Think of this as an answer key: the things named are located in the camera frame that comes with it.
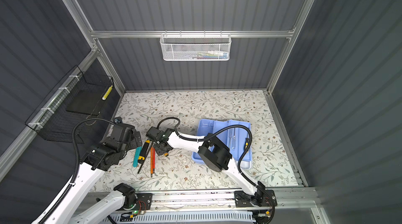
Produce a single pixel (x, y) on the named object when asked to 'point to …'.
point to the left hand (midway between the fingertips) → (128, 138)
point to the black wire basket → (51, 120)
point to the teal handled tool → (135, 159)
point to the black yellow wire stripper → (142, 156)
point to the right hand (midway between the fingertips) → (162, 150)
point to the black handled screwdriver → (246, 144)
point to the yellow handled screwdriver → (166, 154)
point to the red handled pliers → (152, 159)
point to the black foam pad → (88, 101)
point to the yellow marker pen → (106, 93)
